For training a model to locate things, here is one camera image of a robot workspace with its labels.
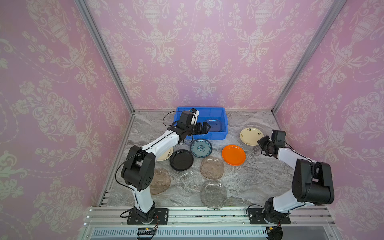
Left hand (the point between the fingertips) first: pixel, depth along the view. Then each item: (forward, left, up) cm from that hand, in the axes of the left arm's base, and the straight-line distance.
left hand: (205, 128), depth 89 cm
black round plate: (-13, +14, -15) cm, 25 cm away
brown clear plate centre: (-18, -5, -16) cm, 24 cm away
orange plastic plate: (-9, -19, -15) cm, 26 cm away
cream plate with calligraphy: (+4, -31, -12) cm, 34 cm away
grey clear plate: (+15, -9, -15) cm, 24 cm away
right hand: (-1, -35, -9) cm, 37 cm away
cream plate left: (-10, +24, -16) cm, 31 cm away
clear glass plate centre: (-27, +9, -18) cm, 33 cm away
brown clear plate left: (-26, +25, -18) cm, 40 cm away
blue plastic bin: (+23, -10, -15) cm, 29 cm away
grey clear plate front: (-32, -5, -18) cm, 37 cm away
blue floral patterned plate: (-3, +2, -17) cm, 18 cm away
